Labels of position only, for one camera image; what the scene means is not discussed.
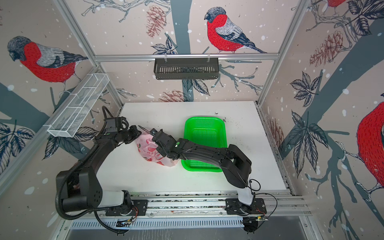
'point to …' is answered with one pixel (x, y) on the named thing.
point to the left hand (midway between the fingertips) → (140, 130)
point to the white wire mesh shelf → (74, 112)
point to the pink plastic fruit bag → (147, 149)
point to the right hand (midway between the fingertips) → (162, 144)
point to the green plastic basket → (208, 131)
